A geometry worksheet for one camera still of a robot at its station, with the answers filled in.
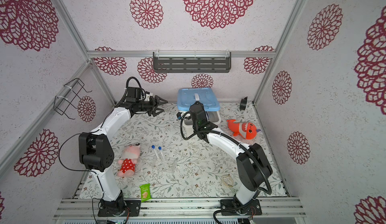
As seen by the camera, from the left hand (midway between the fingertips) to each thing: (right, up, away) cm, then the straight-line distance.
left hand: (166, 106), depth 87 cm
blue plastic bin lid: (+12, +7, +5) cm, 15 cm away
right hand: (+21, +4, -5) cm, 22 cm away
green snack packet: (-9, -45, -9) cm, 47 cm away
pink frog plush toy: (-20, -27, -1) cm, 34 cm away
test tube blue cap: (-2, -22, -9) cm, 24 cm away
